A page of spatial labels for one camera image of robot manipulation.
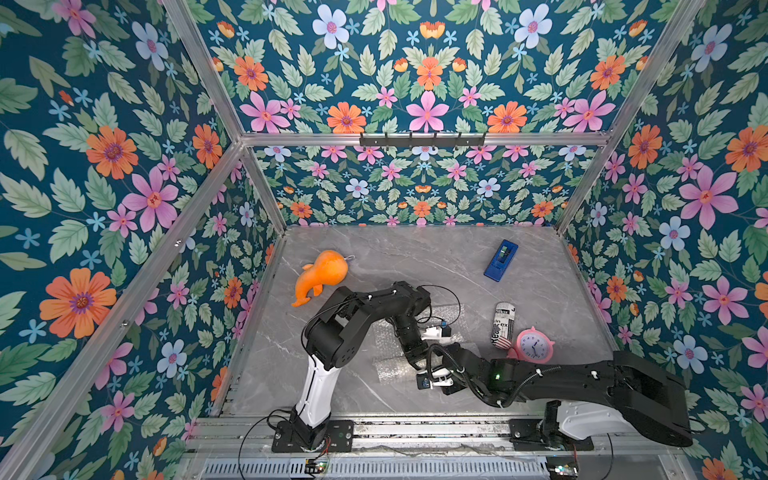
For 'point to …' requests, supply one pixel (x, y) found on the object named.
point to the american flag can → (503, 325)
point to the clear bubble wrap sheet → (386, 340)
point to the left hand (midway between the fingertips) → (424, 366)
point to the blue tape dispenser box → (501, 261)
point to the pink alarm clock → (532, 346)
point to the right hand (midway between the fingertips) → (441, 351)
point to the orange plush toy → (329, 268)
